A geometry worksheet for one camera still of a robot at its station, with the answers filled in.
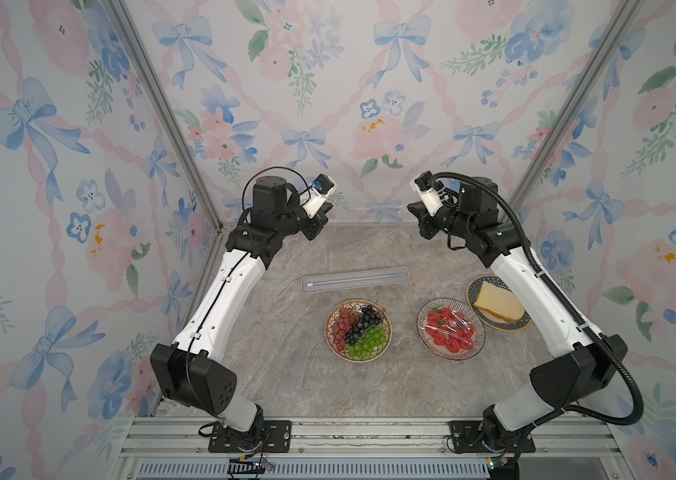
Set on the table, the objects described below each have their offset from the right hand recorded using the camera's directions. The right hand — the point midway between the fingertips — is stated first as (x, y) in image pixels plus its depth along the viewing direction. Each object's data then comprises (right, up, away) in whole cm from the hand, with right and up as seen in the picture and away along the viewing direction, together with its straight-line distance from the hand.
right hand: (415, 202), depth 75 cm
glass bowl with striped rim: (+10, -41, +11) cm, 43 cm away
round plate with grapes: (-14, -29, +20) cm, 38 cm away
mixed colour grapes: (-13, -36, +13) cm, 40 cm away
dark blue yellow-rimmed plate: (+28, -33, +18) cm, 47 cm away
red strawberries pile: (+14, -35, +13) cm, 40 cm away
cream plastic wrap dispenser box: (-14, -21, +21) cm, 33 cm away
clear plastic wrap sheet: (-9, -7, +41) cm, 42 cm away
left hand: (-22, 0, -2) cm, 22 cm away
